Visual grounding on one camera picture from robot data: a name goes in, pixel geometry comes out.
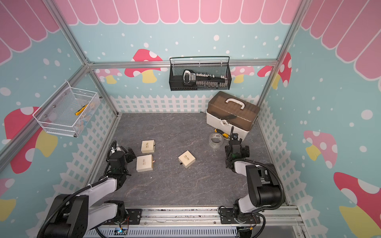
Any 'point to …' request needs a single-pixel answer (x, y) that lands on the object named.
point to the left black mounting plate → (134, 216)
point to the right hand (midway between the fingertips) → (238, 145)
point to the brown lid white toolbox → (224, 110)
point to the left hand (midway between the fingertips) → (124, 152)
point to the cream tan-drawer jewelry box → (145, 163)
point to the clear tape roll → (216, 140)
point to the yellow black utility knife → (81, 110)
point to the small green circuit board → (118, 231)
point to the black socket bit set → (217, 81)
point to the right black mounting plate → (227, 216)
